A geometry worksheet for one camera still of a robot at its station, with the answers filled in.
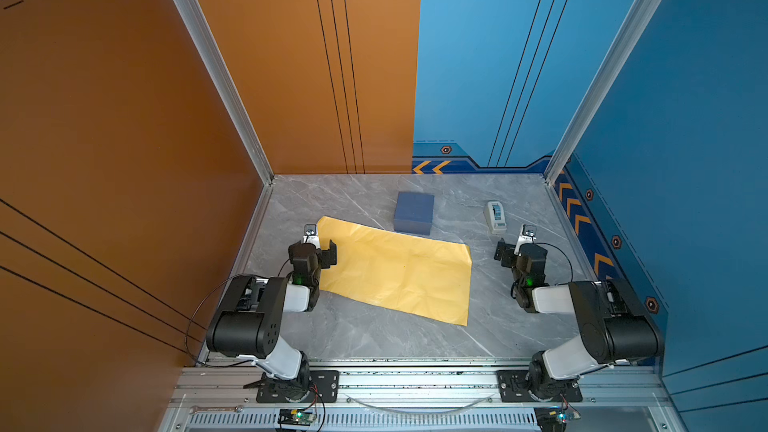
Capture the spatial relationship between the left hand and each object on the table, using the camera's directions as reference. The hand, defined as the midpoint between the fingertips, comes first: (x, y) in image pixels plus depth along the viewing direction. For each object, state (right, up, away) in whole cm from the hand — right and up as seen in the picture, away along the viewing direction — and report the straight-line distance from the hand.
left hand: (315, 239), depth 95 cm
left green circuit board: (+4, -39, -24) cm, 46 cm away
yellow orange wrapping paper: (+36, -12, -1) cm, 38 cm away
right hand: (+64, -1, -1) cm, 64 cm away
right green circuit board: (+63, -40, -24) cm, 78 cm away
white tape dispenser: (+61, +7, +8) cm, 62 cm away
